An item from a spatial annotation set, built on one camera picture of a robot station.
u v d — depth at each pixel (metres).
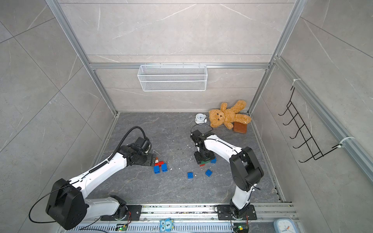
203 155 0.77
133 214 0.73
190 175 0.85
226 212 0.73
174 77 1.00
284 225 0.68
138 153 0.62
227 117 1.07
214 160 0.89
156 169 0.86
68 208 0.40
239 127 1.07
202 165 0.89
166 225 0.69
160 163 0.89
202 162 0.80
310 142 0.64
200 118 1.11
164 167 0.89
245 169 0.47
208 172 0.86
